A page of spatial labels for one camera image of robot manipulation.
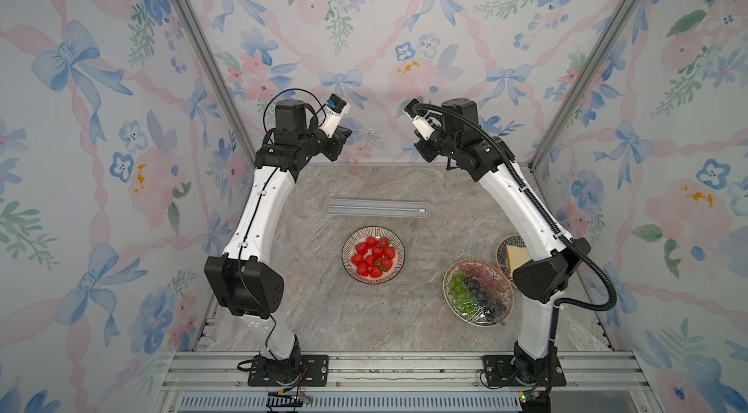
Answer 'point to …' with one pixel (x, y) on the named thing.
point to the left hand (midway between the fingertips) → (348, 127)
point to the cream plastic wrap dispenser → (374, 207)
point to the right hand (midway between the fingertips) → (423, 125)
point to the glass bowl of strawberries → (373, 255)
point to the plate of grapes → (477, 293)
